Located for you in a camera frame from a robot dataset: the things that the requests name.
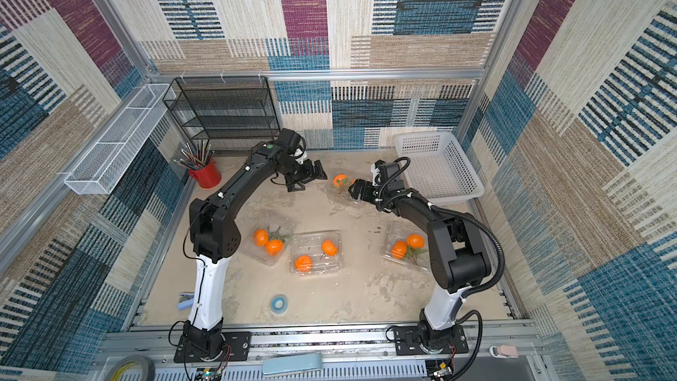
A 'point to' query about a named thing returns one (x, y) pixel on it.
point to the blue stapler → (186, 300)
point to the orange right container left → (398, 249)
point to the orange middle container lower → (303, 264)
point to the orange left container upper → (261, 237)
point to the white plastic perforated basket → (440, 169)
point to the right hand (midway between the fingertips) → (363, 194)
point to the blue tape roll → (278, 304)
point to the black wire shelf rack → (224, 108)
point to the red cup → (208, 175)
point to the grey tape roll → (118, 367)
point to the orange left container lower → (274, 247)
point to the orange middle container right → (330, 248)
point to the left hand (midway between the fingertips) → (320, 181)
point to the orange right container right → (415, 241)
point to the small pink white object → (504, 351)
